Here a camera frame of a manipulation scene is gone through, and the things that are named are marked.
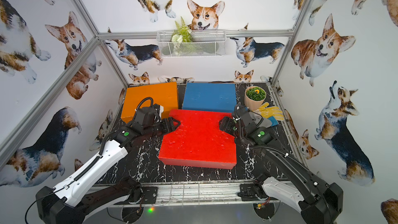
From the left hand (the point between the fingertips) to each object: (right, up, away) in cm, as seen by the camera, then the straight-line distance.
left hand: (179, 123), depth 75 cm
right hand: (+21, 0, 0) cm, 21 cm away
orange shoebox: (-15, +14, +26) cm, 33 cm away
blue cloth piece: (+55, -2, +23) cm, 60 cm away
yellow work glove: (+58, +3, +29) cm, 65 cm away
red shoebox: (+10, -7, -5) cm, 13 cm away
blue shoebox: (+20, +12, +23) cm, 33 cm away
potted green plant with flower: (+44, +13, +25) cm, 52 cm away
